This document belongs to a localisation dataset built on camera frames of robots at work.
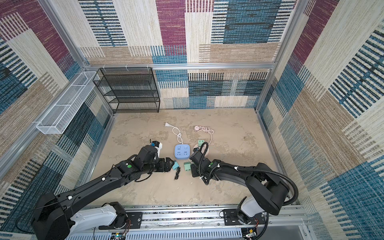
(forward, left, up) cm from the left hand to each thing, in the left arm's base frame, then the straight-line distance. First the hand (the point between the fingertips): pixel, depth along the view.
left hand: (169, 161), depth 80 cm
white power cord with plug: (+29, -1, -12) cm, 32 cm away
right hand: (-1, -14, -11) cm, 18 cm away
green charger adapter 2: (+15, -17, -6) cm, 23 cm away
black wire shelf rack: (+53, +33, +5) cm, 63 cm away
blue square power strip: (+11, -6, -10) cm, 16 cm away
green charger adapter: (+2, -9, -10) cm, 14 cm away
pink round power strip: (+15, -14, -10) cm, 23 cm away
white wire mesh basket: (+13, +51, +21) cm, 56 cm away
